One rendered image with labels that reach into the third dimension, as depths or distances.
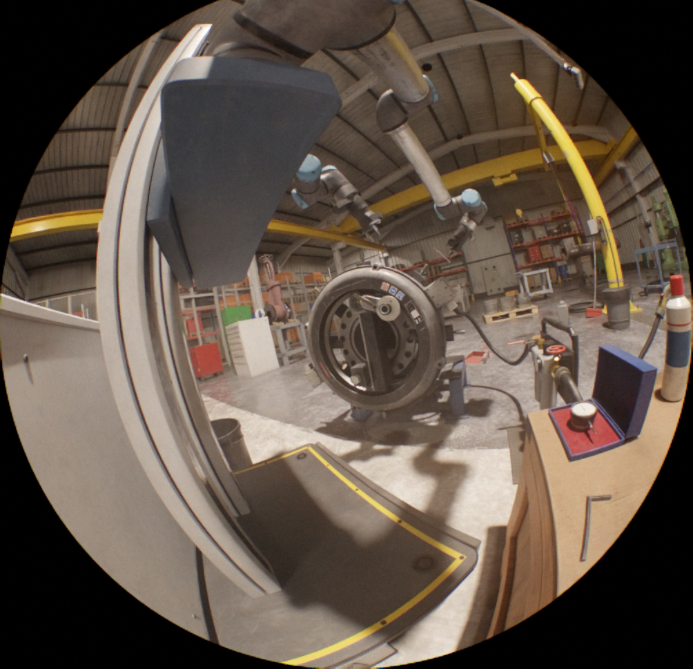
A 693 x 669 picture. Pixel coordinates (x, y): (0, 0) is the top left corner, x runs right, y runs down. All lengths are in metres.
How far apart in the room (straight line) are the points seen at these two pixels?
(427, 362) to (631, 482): 0.88
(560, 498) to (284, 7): 0.68
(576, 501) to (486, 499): 0.64
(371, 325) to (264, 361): 4.03
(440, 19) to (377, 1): 8.74
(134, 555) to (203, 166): 0.49
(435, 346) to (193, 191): 0.95
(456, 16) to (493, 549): 9.69
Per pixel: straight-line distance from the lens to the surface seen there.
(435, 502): 0.98
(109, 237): 0.33
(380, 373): 1.08
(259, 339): 4.90
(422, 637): 0.75
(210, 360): 6.17
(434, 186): 1.07
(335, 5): 0.37
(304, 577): 0.50
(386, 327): 1.86
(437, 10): 8.91
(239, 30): 0.39
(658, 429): 0.53
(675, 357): 0.59
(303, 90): 0.23
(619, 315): 3.08
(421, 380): 1.06
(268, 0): 0.38
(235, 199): 0.34
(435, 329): 0.99
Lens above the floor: 0.75
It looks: 1 degrees down
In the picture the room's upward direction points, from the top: 13 degrees counter-clockwise
